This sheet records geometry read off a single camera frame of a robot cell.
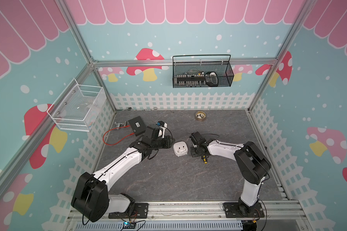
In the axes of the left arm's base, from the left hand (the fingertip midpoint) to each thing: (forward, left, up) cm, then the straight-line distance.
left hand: (173, 142), depth 82 cm
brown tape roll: (+35, -21, -15) cm, 43 cm away
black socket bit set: (+35, -22, +19) cm, 46 cm away
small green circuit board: (-38, +22, -18) cm, 48 cm away
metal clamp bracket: (+23, +43, -15) cm, 51 cm away
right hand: (+3, -14, -16) cm, 22 cm away
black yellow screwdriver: (-4, -20, -14) cm, 25 cm away
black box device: (+23, +28, -15) cm, 39 cm away
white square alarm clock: (+3, -5, -13) cm, 14 cm away
